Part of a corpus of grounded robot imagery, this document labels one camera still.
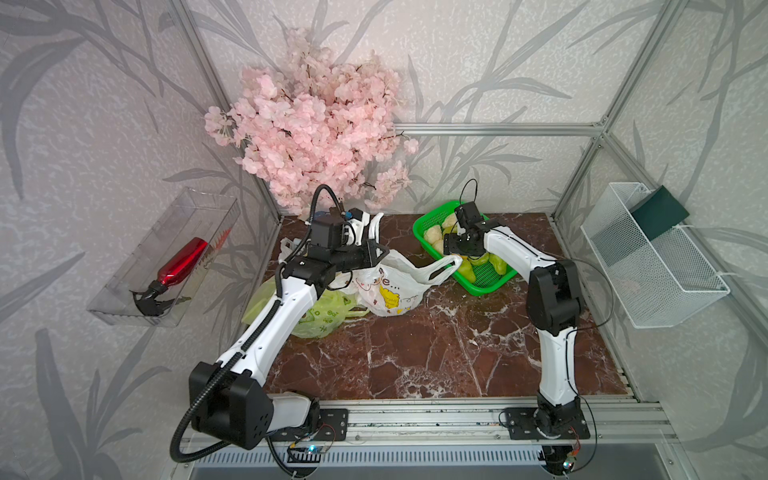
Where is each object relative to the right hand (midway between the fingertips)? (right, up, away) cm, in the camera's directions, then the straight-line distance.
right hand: (453, 245), depth 101 cm
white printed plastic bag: (-20, -11, -21) cm, 31 cm away
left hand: (-21, -1, -26) cm, 33 cm away
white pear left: (-6, +4, +7) cm, 10 cm away
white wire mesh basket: (+37, -7, -39) cm, 54 cm away
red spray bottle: (-66, -5, -39) cm, 77 cm away
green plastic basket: (+11, -12, +1) cm, 16 cm away
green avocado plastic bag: (-41, -22, -12) cm, 48 cm away
